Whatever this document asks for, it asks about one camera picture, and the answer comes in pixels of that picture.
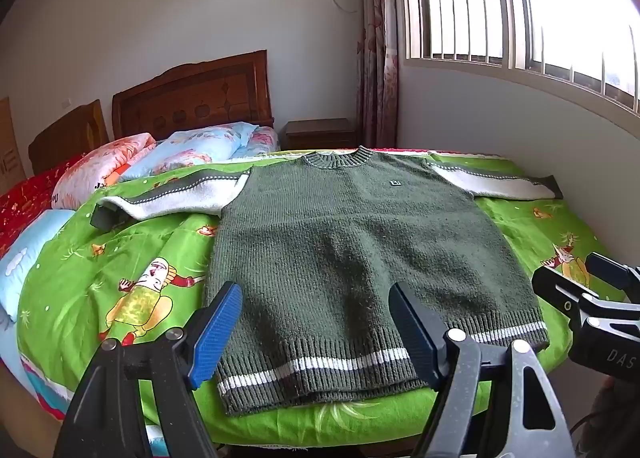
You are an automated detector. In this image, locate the green and white knit sweater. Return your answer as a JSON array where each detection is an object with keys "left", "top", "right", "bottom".
[{"left": 90, "top": 145, "right": 565, "bottom": 418}]

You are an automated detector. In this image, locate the pink floral quilt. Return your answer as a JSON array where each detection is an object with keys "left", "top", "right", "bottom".
[{"left": 51, "top": 133, "right": 157, "bottom": 210}]

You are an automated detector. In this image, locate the barred window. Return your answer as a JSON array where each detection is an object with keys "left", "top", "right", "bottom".
[{"left": 395, "top": 0, "right": 640, "bottom": 116}]

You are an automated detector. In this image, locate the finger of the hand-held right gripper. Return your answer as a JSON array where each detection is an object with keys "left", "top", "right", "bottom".
[
  {"left": 584, "top": 252, "right": 640, "bottom": 291},
  {"left": 531, "top": 265, "right": 601, "bottom": 321}
]

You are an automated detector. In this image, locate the light blue bed sheet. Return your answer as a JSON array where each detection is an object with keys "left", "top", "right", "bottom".
[{"left": 0, "top": 208, "right": 76, "bottom": 389}]

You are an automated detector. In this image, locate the pink and blue floral pillow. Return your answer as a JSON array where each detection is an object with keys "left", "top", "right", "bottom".
[{"left": 231, "top": 125, "right": 279, "bottom": 160}]

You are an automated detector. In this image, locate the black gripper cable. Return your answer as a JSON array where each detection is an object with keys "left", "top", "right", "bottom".
[{"left": 571, "top": 415, "right": 598, "bottom": 458}]

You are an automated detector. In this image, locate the large carved wooden headboard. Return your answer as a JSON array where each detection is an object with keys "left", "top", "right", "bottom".
[{"left": 111, "top": 50, "right": 275, "bottom": 141}]

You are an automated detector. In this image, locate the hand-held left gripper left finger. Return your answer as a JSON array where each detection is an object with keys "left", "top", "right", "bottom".
[{"left": 52, "top": 281, "right": 244, "bottom": 458}]

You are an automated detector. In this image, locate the small wooden headboard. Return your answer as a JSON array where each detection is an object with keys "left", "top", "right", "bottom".
[{"left": 27, "top": 99, "right": 110, "bottom": 175}]

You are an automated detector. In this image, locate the dark wooden nightstand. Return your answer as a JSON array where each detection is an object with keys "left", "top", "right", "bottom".
[{"left": 283, "top": 118, "right": 357, "bottom": 151}]

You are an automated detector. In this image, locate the floral curtain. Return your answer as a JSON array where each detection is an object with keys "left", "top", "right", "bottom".
[{"left": 356, "top": 0, "right": 401, "bottom": 149}]

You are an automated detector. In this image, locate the light blue floral pillow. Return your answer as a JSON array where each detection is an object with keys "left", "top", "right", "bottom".
[{"left": 120, "top": 121, "right": 258, "bottom": 182}]

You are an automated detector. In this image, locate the cardboard box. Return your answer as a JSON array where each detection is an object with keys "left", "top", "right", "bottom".
[{"left": 0, "top": 97, "right": 27, "bottom": 194}]

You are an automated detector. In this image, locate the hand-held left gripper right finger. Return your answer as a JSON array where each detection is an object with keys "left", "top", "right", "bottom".
[{"left": 387, "top": 282, "right": 576, "bottom": 458}]

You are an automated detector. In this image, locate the green cartoon print blanket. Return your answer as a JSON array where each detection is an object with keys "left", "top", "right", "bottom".
[{"left": 17, "top": 148, "right": 608, "bottom": 446}]

